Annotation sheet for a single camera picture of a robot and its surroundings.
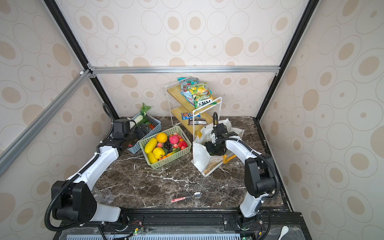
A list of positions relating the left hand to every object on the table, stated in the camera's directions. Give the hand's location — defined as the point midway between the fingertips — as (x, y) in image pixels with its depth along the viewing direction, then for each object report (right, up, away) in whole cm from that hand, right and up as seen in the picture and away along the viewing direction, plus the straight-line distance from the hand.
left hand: (148, 126), depth 83 cm
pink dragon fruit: (+12, -8, +17) cm, 22 cm away
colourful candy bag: (+20, +27, +6) cm, 34 cm away
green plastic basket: (+13, -1, +23) cm, 26 cm away
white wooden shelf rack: (+17, +11, +19) cm, 28 cm away
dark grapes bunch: (+8, -13, +17) cm, 22 cm away
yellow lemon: (+3, -16, +8) cm, 18 cm away
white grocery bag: (+32, -21, +2) cm, 38 cm away
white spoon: (+69, -50, -12) cm, 86 cm away
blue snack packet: (+20, +8, +16) cm, 26 cm away
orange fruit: (+4, -7, +14) cm, 16 cm away
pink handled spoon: (+27, -37, -3) cm, 46 cm away
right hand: (+35, -15, +8) cm, 39 cm away
